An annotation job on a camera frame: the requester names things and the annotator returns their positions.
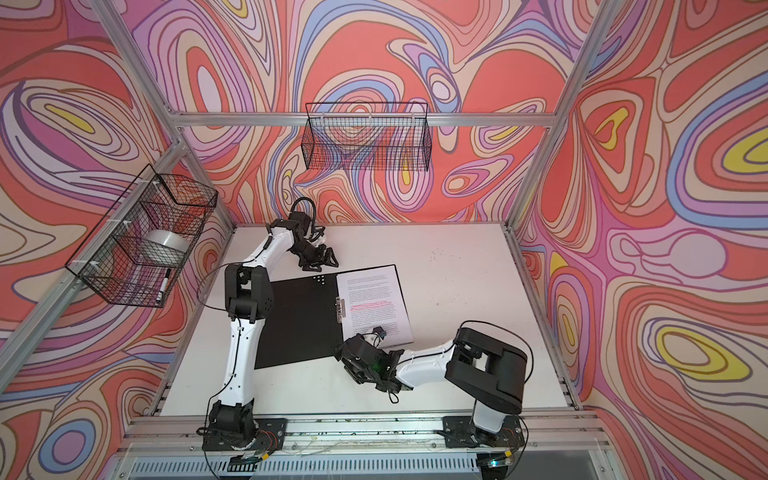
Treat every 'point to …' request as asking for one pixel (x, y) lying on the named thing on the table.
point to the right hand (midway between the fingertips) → (338, 363)
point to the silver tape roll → (162, 247)
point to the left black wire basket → (106, 260)
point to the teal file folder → (306, 321)
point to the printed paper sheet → (374, 298)
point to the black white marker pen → (163, 289)
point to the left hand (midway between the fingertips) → (332, 263)
